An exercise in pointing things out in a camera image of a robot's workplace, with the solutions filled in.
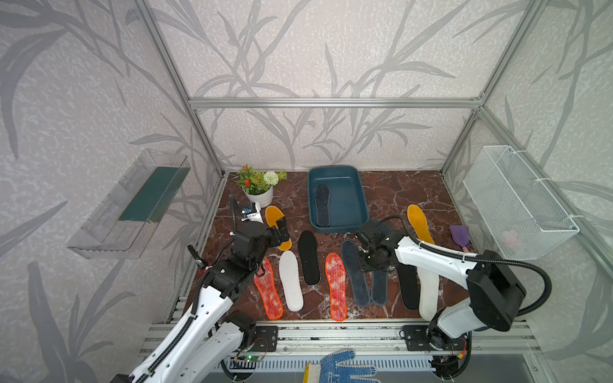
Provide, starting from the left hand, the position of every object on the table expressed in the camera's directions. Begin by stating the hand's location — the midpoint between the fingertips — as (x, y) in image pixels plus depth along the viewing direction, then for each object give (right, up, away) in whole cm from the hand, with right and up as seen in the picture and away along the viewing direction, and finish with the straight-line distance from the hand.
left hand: (274, 221), depth 74 cm
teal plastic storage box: (+26, +4, +32) cm, 41 cm away
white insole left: (+3, -20, +14) cm, 25 cm away
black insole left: (+10, -15, +18) cm, 25 cm away
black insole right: (+46, -24, +8) cm, 52 cm away
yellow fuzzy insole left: (-8, -1, +32) cm, 33 cm away
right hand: (+29, -17, +12) cm, 36 cm away
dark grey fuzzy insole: (+15, +8, +36) cm, 40 cm away
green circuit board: (-6, -40, -4) cm, 41 cm away
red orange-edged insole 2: (+20, -21, +12) cm, 32 cm away
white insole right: (+52, -27, +8) cm, 59 cm away
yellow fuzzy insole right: (+57, -4, +27) cm, 64 cm away
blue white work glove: (+16, -43, -6) cm, 46 cm away
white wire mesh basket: (+69, +2, -10) cm, 70 cm away
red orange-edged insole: (-4, -25, +9) cm, 27 cm away
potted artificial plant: (-11, +12, +22) cm, 28 cm away
